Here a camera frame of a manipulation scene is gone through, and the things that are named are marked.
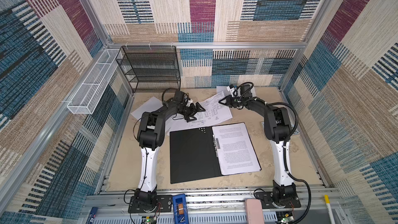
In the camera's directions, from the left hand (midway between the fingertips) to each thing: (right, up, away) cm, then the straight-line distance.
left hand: (202, 112), depth 100 cm
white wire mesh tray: (-51, +8, -30) cm, 60 cm away
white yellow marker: (+58, -39, -27) cm, 75 cm away
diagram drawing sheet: (+10, +2, +5) cm, 11 cm away
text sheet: (+19, -21, -11) cm, 30 cm away
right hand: (+12, +6, +3) cm, 14 cm away
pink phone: (+23, -43, -30) cm, 57 cm away
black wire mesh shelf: (-35, +30, +8) cm, 47 cm away
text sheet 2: (+16, +13, +2) cm, 21 cm away
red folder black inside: (+5, -22, -9) cm, 25 cm away
